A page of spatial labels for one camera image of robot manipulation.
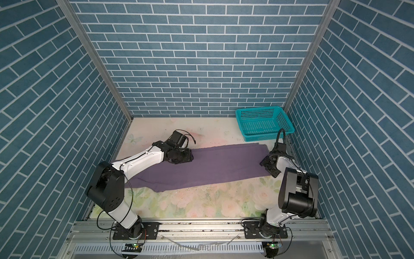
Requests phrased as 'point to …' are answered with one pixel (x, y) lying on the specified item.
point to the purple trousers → (208, 165)
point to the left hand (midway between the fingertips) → (193, 159)
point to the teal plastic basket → (262, 123)
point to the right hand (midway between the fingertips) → (268, 166)
